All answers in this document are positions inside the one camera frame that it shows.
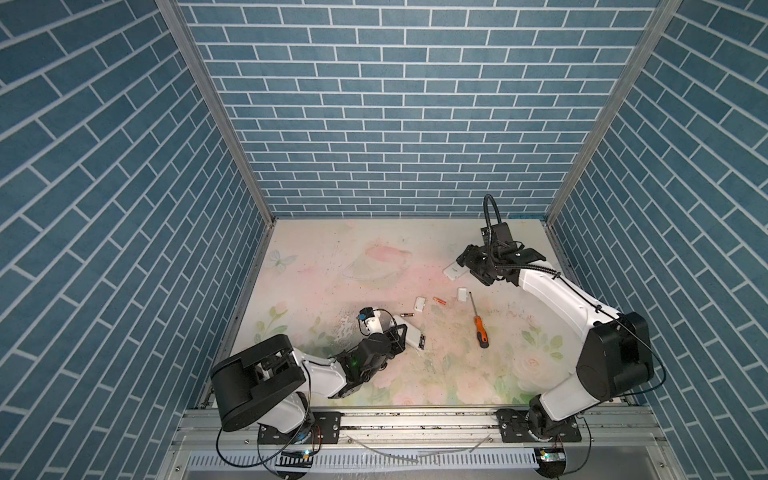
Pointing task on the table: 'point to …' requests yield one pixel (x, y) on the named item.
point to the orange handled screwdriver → (481, 334)
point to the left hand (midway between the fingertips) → (410, 330)
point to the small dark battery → (407, 314)
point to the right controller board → (551, 461)
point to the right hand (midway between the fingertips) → (459, 260)
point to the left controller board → (295, 459)
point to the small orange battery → (437, 299)
